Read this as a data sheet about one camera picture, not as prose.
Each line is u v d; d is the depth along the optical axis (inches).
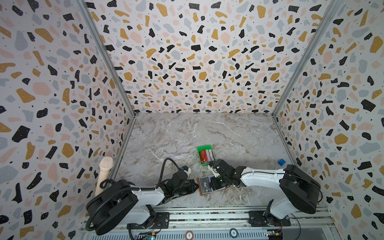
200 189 32.8
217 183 30.1
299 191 17.5
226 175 26.9
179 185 26.7
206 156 37.3
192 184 29.4
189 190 29.7
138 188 19.4
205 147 40.4
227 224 28.8
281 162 37.3
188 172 32.1
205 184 33.3
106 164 23.8
